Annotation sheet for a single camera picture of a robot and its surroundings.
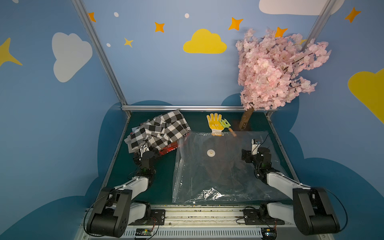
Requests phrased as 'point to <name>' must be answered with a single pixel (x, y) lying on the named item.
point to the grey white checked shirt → (158, 132)
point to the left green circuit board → (144, 232)
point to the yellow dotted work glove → (215, 125)
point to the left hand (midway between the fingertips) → (145, 149)
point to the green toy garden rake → (226, 124)
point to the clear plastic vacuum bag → (209, 169)
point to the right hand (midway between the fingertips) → (252, 148)
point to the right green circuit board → (269, 233)
